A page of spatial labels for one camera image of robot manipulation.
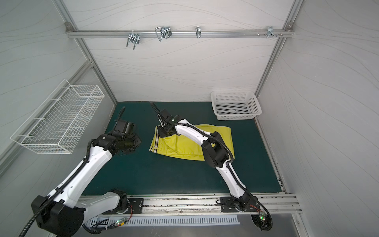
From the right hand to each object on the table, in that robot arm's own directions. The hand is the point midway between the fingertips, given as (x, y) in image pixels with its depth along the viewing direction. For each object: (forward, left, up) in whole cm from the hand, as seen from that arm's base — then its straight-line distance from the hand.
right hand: (160, 133), depth 92 cm
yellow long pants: (-6, -13, -5) cm, 15 cm away
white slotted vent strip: (-46, +18, -9) cm, 50 cm away
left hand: (-11, +7, +8) cm, 16 cm away
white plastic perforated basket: (+35, -53, -9) cm, 64 cm away
